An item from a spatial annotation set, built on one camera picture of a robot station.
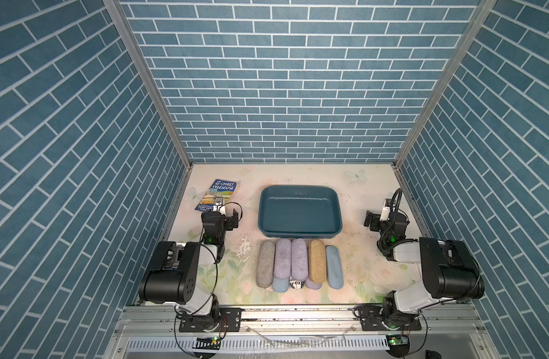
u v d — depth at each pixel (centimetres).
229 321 74
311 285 79
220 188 108
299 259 81
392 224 72
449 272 46
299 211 100
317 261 81
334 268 83
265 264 80
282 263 79
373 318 74
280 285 79
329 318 75
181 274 45
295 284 79
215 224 70
